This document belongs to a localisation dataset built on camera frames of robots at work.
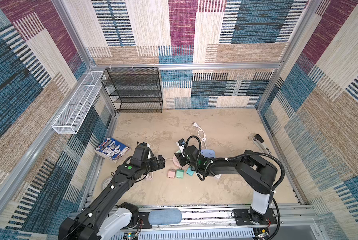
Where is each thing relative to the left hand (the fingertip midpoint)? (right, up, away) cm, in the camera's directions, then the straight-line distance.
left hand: (158, 160), depth 82 cm
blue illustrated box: (-32, +3, +15) cm, 35 cm away
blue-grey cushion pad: (+4, -24, -10) cm, 27 cm away
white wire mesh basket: (-40, +22, -10) cm, 47 cm away
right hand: (+11, 0, +11) cm, 16 cm away
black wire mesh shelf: (-21, +45, +27) cm, 56 cm away
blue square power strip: (+29, +2, +12) cm, 32 cm away
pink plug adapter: (+7, -9, +6) cm, 12 cm away
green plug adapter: (+11, -9, +5) cm, 15 cm away
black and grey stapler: (+62, +8, +15) cm, 65 cm away
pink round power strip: (+9, -2, +8) cm, 12 cm away
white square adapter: (+33, -9, +3) cm, 34 cm away
